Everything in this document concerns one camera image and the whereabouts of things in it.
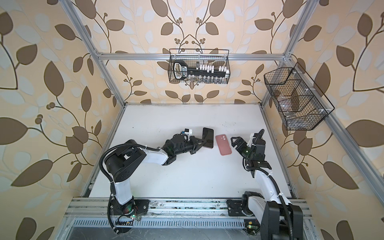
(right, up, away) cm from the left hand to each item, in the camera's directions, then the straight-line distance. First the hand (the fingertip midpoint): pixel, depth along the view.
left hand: (205, 139), depth 83 cm
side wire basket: (+47, +19, -10) cm, 52 cm away
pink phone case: (+13, -6, +14) cm, 20 cm away
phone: (+2, +1, +8) cm, 8 cm away
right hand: (+18, -2, +3) cm, 18 cm away
